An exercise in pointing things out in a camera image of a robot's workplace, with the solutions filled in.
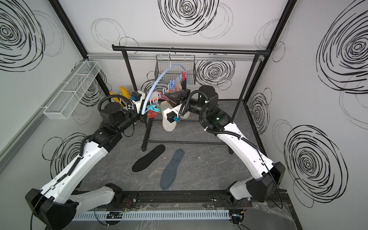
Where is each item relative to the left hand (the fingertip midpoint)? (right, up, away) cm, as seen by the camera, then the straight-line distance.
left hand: (149, 101), depth 67 cm
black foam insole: (-10, -37, +19) cm, 43 cm away
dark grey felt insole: (+7, -42, +15) cm, 45 cm away
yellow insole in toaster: (-25, +8, +29) cm, 39 cm away
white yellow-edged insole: (+7, -13, +13) cm, 20 cm away
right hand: (+11, +4, -8) cm, 14 cm away
